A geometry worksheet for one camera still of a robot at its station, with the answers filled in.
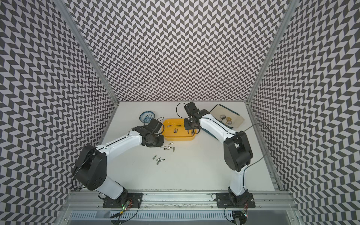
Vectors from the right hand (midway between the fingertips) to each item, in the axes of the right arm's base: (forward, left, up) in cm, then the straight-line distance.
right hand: (189, 127), depth 90 cm
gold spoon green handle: (+13, -30, -9) cm, 34 cm away
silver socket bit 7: (-18, +20, -10) cm, 29 cm away
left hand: (-10, +18, -5) cm, 21 cm away
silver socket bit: (+3, +10, -9) cm, 14 cm away
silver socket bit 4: (-10, +16, -10) cm, 21 cm away
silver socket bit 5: (-10, +11, -10) cm, 18 cm away
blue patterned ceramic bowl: (+17, +33, -9) cm, 38 cm away
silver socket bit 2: (-7, +12, -9) cm, 17 cm away
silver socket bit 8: (-18, +17, -10) cm, 26 cm away
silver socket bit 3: (-9, +14, -11) cm, 20 cm away
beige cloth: (+24, -25, -12) cm, 37 cm away
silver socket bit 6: (-16, +22, -9) cm, 29 cm away
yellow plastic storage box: (+1, +5, -10) cm, 12 cm away
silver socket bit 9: (-20, +20, -9) cm, 29 cm away
